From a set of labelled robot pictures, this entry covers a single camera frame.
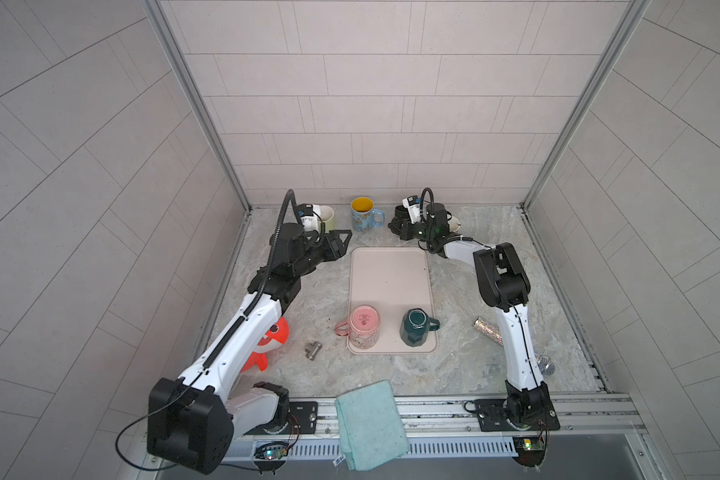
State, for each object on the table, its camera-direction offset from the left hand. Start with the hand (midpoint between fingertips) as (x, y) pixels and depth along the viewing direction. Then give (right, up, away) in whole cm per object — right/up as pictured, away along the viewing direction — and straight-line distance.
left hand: (351, 230), depth 74 cm
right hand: (+11, +2, +29) cm, 31 cm away
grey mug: (+32, +2, +25) cm, 41 cm away
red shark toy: (-20, -29, +3) cm, 35 cm away
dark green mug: (+16, -25, +2) cm, 30 cm away
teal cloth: (+5, -46, -4) cm, 46 cm away
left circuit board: (-17, -48, -10) cm, 52 cm away
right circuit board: (+42, -51, -6) cm, 66 cm away
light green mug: (-12, +6, +33) cm, 36 cm away
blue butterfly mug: (+2, +5, +28) cm, 29 cm away
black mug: (+15, +6, +26) cm, 31 cm away
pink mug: (+3, -25, +1) cm, 25 cm away
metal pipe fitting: (-11, -32, +6) cm, 35 cm away
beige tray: (+12, -16, +22) cm, 30 cm away
